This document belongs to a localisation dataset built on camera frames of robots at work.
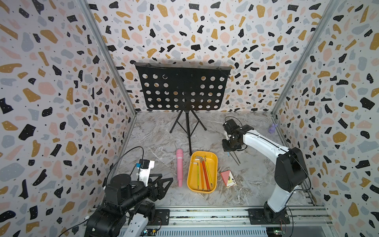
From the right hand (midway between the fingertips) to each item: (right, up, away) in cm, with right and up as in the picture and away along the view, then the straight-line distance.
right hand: (225, 148), depth 90 cm
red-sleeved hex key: (-13, -14, -1) cm, 19 cm away
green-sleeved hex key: (-17, -15, -2) cm, 23 cm away
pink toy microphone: (-28, -10, -1) cm, 30 cm away
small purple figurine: (+37, +12, +17) cm, 42 cm away
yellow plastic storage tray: (-8, -9, +4) cm, 12 cm away
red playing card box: (+1, -17, -5) cm, 17 cm away
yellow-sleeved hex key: (-10, -13, 0) cm, 17 cm away
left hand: (-29, -7, -30) cm, 43 cm away
